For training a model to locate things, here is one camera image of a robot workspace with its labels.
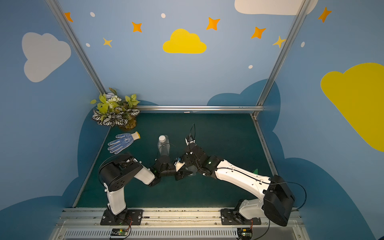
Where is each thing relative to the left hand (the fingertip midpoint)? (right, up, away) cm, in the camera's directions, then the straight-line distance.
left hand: (191, 166), depth 88 cm
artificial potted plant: (-50, +34, +3) cm, 60 cm away
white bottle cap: (-18, +17, -1) cm, 25 cm away
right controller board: (+27, -29, -16) cm, 42 cm away
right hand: (0, +11, -7) cm, 13 cm away
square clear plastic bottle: (-17, +12, +2) cm, 21 cm away
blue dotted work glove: (-50, +11, +13) cm, 53 cm away
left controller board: (-35, -28, -17) cm, 48 cm away
